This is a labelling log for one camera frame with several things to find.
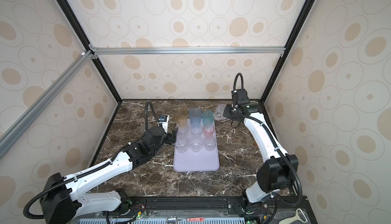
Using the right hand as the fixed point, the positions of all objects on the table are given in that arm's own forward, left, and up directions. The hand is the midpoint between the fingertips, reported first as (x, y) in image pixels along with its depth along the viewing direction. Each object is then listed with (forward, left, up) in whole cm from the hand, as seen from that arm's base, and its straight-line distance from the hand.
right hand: (227, 112), depth 83 cm
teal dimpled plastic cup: (+6, +10, -12) cm, 17 cm away
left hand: (-10, +28, +1) cm, 29 cm away
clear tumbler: (-8, +18, -19) cm, 27 cm away
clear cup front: (-8, +9, -21) cm, 24 cm away
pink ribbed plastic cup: (+2, +10, -20) cm, 22 cm away
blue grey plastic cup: (+12, +19, -15) cm, 27 cm away
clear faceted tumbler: (+2, +18, -19) cm, 27 cm away
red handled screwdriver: (-47, +18, -21) cm, 54 cm away
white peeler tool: (-46, -28, -22) cm, 58 cm away
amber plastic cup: (+9, +27, -18) cm, 34 cm away
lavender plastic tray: (-18, +14, -23) cm, 33 cm away
